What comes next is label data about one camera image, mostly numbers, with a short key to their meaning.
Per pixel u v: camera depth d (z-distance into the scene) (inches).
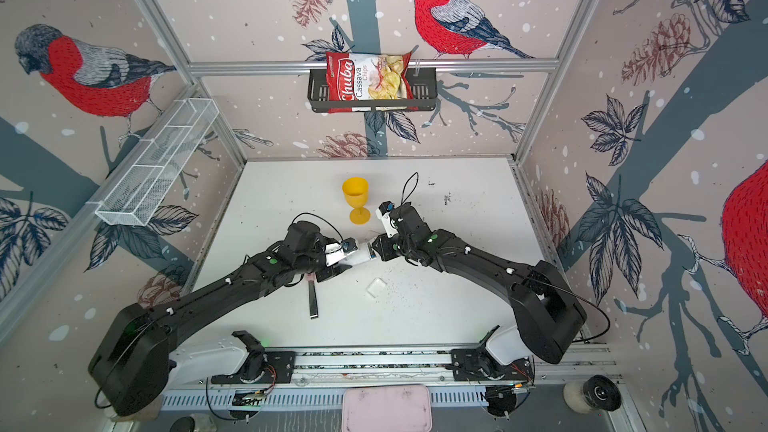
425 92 37.2
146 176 29.4
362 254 31.8
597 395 24.0
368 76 34.4
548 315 16.6
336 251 27.7
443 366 29.3
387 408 26.1
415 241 25.3
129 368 15.7
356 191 37.8
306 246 26.3
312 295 33.8
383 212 29.9
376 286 34.6
